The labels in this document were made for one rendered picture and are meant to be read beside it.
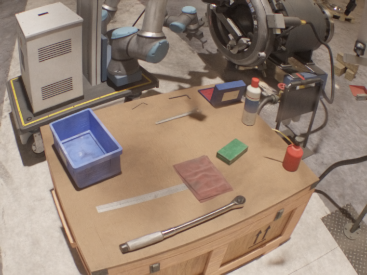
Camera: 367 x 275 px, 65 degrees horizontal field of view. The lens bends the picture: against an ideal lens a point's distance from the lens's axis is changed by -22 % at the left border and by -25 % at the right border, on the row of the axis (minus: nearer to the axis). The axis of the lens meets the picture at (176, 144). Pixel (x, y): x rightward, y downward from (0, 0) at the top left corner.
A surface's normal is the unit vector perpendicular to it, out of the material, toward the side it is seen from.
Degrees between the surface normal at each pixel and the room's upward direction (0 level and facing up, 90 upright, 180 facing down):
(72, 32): 90
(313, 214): 0
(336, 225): 0
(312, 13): 50
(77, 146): 0
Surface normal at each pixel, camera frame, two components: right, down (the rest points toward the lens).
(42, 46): 0.54, 0.56
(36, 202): 0.07, -0.77
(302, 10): 0.37, -0.11
